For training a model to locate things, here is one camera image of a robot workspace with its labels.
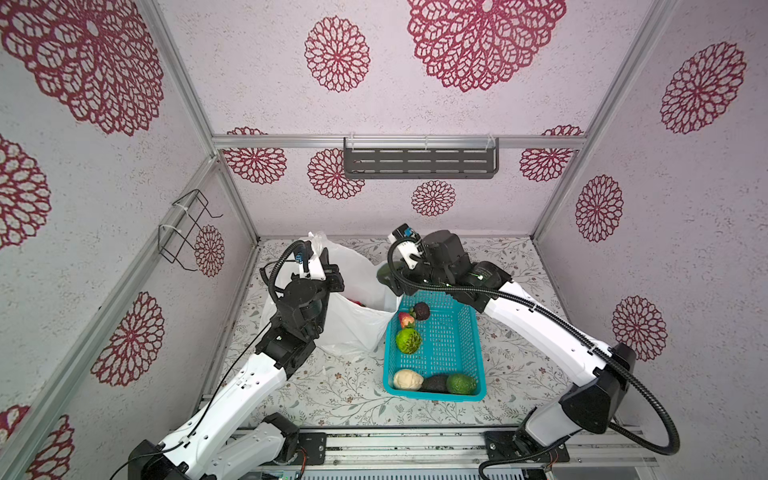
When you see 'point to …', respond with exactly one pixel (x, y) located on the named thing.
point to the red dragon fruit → (356, 302)
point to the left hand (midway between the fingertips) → (326, 255)
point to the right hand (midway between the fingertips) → (391, 261)
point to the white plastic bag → (359, 313)
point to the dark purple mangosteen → (422, 311)
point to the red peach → (405, 318)
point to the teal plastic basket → (433, 349)
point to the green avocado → (461, 384)
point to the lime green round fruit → (408, 340)
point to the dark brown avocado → (435, 383)
